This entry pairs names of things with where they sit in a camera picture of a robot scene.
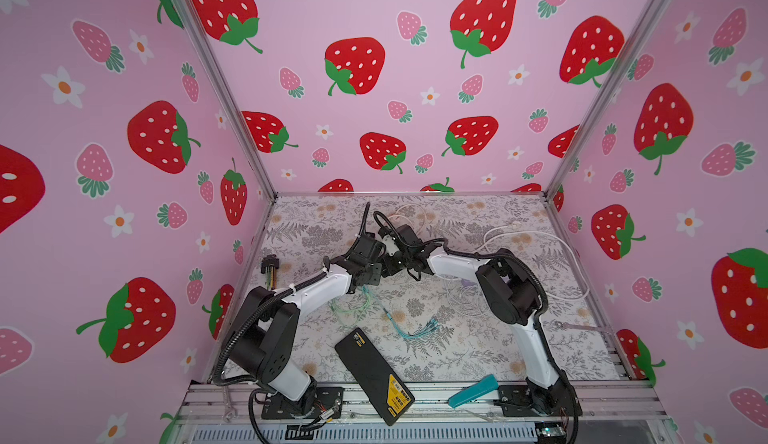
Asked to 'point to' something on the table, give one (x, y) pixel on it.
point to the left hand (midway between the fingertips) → (372, 269)
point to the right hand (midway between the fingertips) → (383, 263)
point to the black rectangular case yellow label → (375, 375)
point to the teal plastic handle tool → (486, 385)
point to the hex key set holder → (269, 264)
